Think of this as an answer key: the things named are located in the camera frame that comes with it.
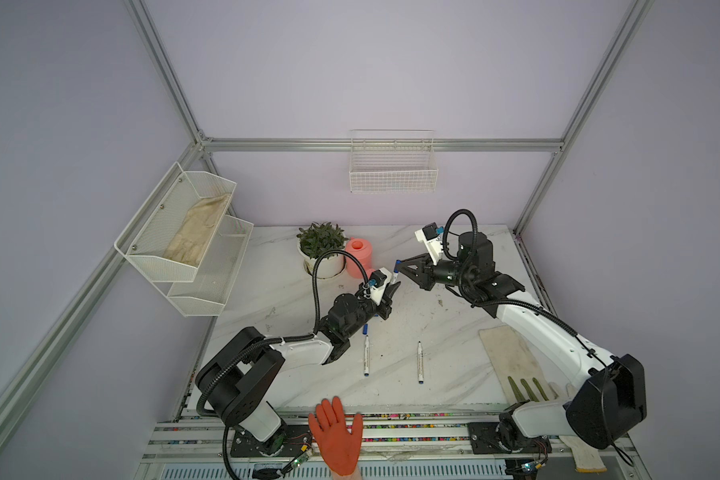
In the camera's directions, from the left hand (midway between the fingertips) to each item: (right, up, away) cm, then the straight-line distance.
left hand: (395, 279), depth 80 cm
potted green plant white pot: (-23, +12, +13) cm, 30 cm away
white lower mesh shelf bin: (-63, 0, +27) cm, 69 cm away
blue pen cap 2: (-8, -17, +13) cm, 23 cm away
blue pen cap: (0, +4, -7) cm, 8 cm away
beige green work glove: (+36, -28, +4) cm, 46 cm away
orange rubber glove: (-14, -41, -7) cm, 44 cm away
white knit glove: (+46, -43, -9) cm, 64 cm away
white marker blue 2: (-8, -25, +7) cm, 27 cm away
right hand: (0, +3, -7) cm, 8 cm away
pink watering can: (-10, +8, +19) cm, 23 cm away
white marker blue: (-1, +1, -6) cm, 6 cm away
